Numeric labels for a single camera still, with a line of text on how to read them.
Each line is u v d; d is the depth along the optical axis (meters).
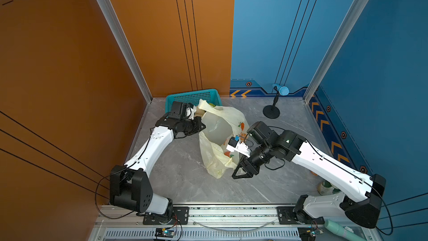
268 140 0.52
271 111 1.12
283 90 0.88
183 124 0.69
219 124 0.86
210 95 1.14
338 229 0.67
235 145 0.58
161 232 0.71
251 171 0.55
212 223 0.72
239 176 0.59
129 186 0.44
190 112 0.79
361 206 0.40
